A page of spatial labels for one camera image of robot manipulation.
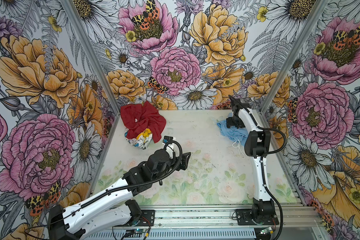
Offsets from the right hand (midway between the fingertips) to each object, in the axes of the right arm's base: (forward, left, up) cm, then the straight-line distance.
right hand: (236, 129), depth 106 cm
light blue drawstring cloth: (-6, 0, +1) cm, 6 cm away
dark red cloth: (+11, +70, +3) cm, 71 cm away
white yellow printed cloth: (-9, +63, +4) cm, 64 cm away
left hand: (-30, +39, +19) cm, 52 cm away
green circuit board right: (-58, +1, -4) cm, 58 cm away
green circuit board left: (-57, +59, -3) cm, 82 cm away
